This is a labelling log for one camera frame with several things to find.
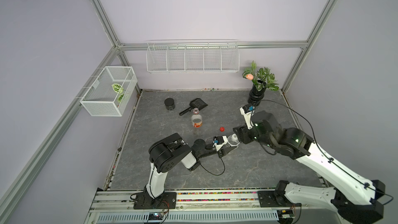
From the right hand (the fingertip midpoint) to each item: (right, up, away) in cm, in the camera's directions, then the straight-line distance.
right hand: (238, 126), depth 68 cm
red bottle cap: (-4, -6, +30) cm, 31 cm away
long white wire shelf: (-22, +41, +31) cm, 56 cm away
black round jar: (-40, +10, +41) cm, 58 cm away
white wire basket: (-65, +16, +13) cm, 68 cm away
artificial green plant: (+18, +25, +20) cm, 37 cm away
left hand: (0, -10, +12) cm, 16 cm away
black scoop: (-21, +11, +42) cm, 48 cm away
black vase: (+20, +15, +37) cm, 45 cm away
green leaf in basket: (-61, +19, +11) cm, 64 cm away
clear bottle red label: (-20, +1, +22) cm, 30 cm away
